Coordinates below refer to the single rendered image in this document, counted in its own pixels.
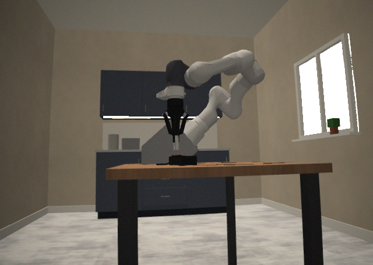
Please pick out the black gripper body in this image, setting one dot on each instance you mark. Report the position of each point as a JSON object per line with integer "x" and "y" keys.
{"x": 175, "y": 104}

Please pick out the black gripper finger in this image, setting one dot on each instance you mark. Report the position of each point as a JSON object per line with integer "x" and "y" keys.
{"x": 172, "y": 131}
{"x": 179, "y": 129}

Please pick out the black power strip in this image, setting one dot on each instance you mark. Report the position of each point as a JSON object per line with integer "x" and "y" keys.
{"x": 181, "y": 160}

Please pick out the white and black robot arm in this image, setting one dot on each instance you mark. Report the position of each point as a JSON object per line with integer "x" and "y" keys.
{"x": 179, "y": 77}

